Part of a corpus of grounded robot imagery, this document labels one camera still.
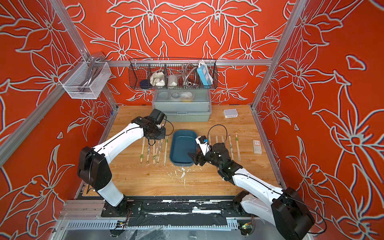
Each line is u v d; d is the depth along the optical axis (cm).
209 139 69
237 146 95
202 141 67
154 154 92
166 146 95
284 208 40
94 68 85
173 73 96
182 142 99
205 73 87
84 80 83
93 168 43
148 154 92
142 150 95
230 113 115
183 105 99
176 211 73
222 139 100
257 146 95
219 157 60
